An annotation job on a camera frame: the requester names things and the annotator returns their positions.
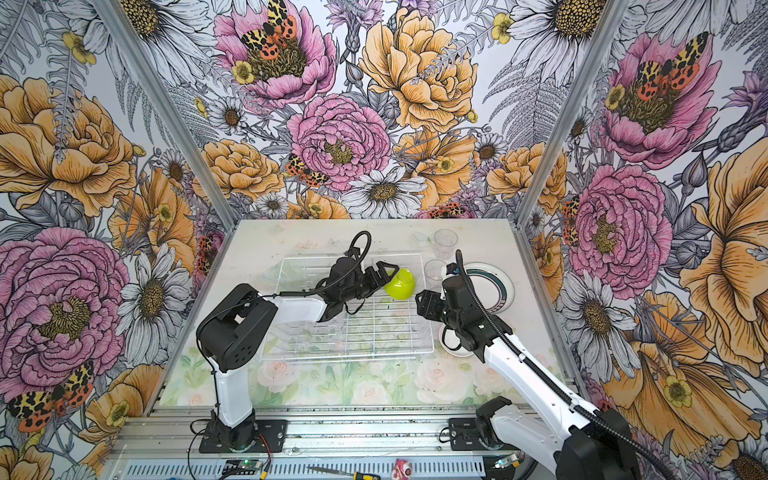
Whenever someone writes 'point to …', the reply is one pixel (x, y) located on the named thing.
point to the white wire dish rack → (379, 325)
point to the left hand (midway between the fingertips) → (393, 280)
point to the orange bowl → (452, 340)
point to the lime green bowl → (402, 284)
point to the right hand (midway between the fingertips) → (426, 307)
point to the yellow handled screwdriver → (354, 475)
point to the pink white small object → (402, 470)
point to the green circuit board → (241, 467)
